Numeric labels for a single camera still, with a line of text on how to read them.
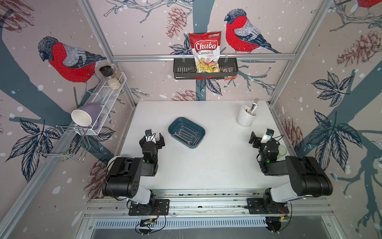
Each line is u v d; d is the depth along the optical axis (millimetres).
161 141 856
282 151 880
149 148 755
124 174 506
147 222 703
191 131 1037
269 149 695
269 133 773
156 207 728
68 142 598
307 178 454
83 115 615
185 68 949
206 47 801
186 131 1037
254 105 1037
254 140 839
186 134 1033
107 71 778
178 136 1018
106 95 920
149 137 772
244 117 973
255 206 731
